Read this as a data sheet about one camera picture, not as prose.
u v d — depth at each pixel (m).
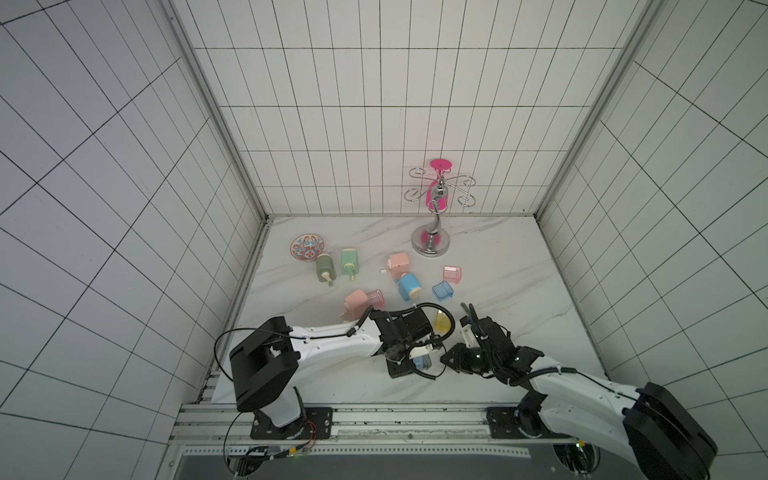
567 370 0.55
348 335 0.50
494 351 0.66
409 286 0.92
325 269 0.97
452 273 1.02
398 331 0.60
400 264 0.95
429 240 1.11
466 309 0.78
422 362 0.76
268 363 0.42
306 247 1.07
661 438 0.41
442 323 0.65
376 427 0.73
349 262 0.98
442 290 0.98
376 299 0.96
